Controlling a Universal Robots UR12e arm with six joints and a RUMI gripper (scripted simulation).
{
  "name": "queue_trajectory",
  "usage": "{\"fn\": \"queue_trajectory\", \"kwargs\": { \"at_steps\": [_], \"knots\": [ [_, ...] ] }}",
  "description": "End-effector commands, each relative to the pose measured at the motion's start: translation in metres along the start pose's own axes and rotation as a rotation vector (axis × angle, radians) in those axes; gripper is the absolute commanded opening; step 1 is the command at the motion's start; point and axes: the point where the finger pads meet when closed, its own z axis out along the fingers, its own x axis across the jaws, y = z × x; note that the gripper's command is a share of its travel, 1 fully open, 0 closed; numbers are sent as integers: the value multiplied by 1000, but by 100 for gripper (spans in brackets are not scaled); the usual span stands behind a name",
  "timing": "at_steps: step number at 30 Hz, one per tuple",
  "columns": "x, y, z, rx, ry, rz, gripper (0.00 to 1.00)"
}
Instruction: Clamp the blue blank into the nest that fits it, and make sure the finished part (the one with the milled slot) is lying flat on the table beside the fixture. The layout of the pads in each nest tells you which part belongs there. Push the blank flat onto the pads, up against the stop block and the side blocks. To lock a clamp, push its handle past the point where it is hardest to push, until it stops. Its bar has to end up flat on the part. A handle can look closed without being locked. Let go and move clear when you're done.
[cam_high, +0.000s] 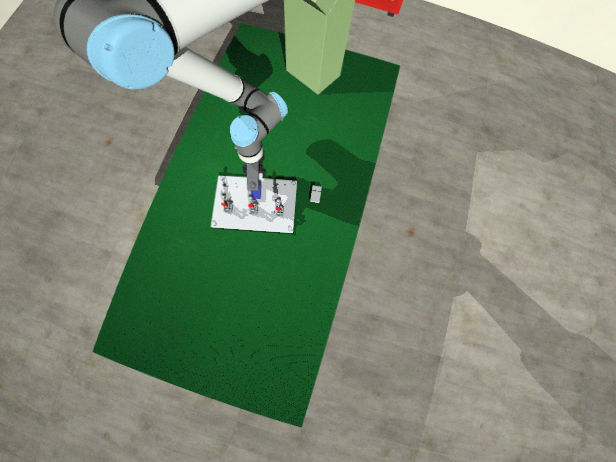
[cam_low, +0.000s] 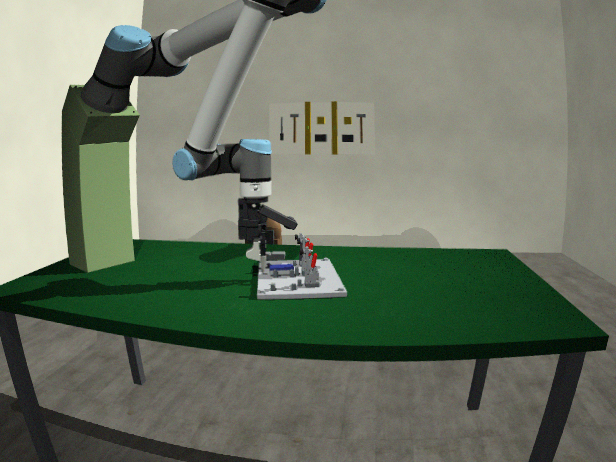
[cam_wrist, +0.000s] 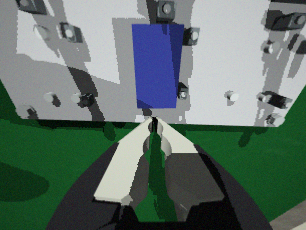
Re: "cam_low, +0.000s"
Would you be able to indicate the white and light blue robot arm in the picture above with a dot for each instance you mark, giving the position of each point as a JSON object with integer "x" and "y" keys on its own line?
{"x": 127, "y": 53}

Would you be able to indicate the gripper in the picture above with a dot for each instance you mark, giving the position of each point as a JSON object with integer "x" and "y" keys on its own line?
{"x": 254, "y": 226}

